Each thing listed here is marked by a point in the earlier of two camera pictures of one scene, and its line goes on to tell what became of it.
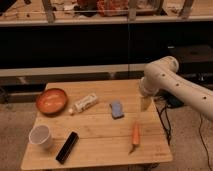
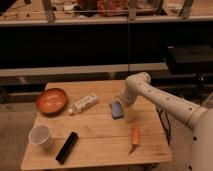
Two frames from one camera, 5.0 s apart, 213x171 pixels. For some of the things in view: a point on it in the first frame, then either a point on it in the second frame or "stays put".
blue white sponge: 116,110 stays put
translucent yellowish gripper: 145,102 -> 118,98
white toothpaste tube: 85,102 stays put
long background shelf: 74,12 stays put
